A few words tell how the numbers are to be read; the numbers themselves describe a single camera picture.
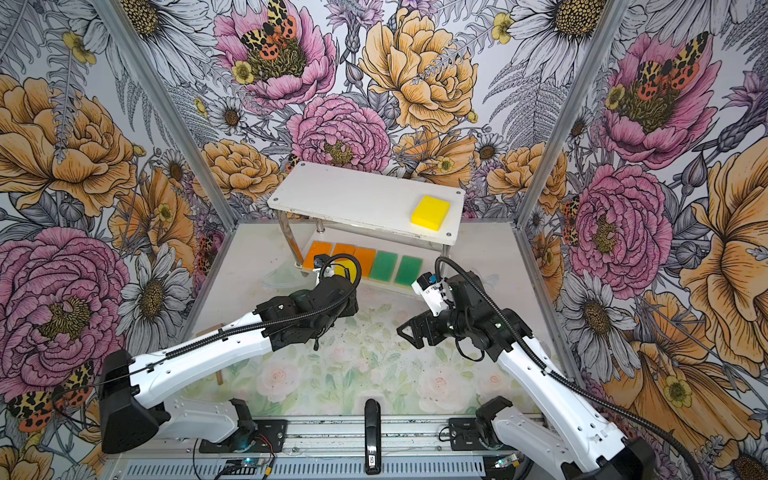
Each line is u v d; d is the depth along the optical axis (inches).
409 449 29.0
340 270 23.8
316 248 41.0
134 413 15.7
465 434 29.0
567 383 17.0
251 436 26.4
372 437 27.6
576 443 15.7
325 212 29.8
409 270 38.3
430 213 29.7
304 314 19.8
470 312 21.7
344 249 41.4
